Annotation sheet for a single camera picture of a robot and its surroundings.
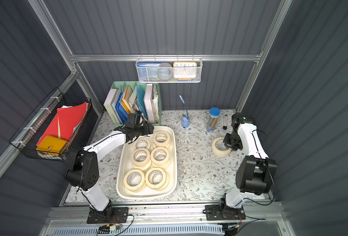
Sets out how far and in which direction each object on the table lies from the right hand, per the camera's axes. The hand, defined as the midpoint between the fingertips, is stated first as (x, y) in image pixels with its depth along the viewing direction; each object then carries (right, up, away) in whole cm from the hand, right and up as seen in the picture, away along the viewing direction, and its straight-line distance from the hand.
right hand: (234, 148), depth 83 cm
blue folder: (-69, +21, +13) cm, 73 cm away
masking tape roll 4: (-56, -8, +9) cm, 57 cm away
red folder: (-91, +13, -10) cm, 92 cm away
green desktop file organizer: (-59, +30, +13) cm, 68 cm away
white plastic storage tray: (-64, -10, +3) cm, 65 cm away
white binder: (-50, +29, +9) cm, 59 cm away
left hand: (-52, +12, +10) cm, 54 cm away
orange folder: (-66, +33, +14) cm, 75 cm away
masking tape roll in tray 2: (-44, -18, +2) cm, 48 cm away
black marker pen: (+5, +17, +29) cm, 34 cm away
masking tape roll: (-8, -3, 0) cm, 9 cm away
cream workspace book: (-75, +25, +6) cm, 79 cm away
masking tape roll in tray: (-57, -19, +1) cm, 61 cm away
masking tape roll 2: (-53, +3, +16) cm, 56 cm away
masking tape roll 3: (-43, +4, +16) cm, 46 cm away
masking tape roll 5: (-44, -7, +11) cm, 46 cm away
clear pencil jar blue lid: (-9, +21, +10) cm, 25 cm away
